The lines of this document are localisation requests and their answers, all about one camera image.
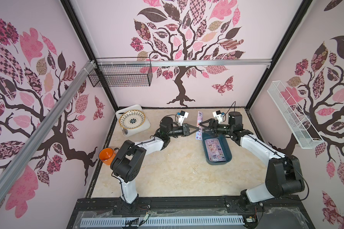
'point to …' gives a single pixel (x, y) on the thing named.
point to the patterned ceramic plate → (132, 119)
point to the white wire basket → (305, 135)
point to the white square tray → (146, 124)
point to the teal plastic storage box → (224, 145)
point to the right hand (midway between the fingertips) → (201, 128)
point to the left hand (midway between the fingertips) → (197, 130)
